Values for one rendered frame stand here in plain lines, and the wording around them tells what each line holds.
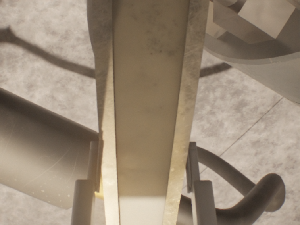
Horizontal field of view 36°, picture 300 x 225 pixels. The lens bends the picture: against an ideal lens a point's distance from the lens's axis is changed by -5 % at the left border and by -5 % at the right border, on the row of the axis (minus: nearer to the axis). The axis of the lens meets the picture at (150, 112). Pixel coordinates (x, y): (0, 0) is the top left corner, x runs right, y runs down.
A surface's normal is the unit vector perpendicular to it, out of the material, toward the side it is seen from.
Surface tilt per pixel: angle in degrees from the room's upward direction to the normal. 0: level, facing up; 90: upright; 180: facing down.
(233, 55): 90
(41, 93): 0
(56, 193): 0
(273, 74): 53
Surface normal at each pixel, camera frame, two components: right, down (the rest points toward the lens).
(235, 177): -0.66, -0.63
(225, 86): 0.05, 0.60
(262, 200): 0.71, -0.51
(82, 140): 0.54, -0.59
